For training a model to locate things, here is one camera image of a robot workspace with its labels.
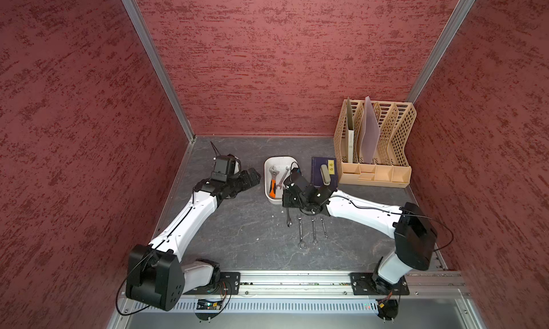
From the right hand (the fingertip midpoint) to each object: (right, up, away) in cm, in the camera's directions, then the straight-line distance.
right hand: (284, 202), depth 84 cm
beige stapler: (+20, +9, +15) cm, 27 cm away
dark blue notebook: (+17, +8, +20) cm, 27 cm away
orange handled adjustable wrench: (-5, +4, +15) cm, 16 cm away
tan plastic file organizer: (+52, +35, +14) cm, 65 cm away
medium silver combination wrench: (+7, -17, -1) cm, 18 cm away
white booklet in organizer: (+29, +23, +6) cm, 37 cm away
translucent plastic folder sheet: (+41, +28, +14) cm, 52 cm away
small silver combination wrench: (+12, -16, +1) cm, 20 cm away
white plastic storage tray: (-1, +15, +26) cm, 30 cm away
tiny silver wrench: (+17, -12, +4) cm, 21 cm away
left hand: (-13, +7, -1) cm, 15 cm away
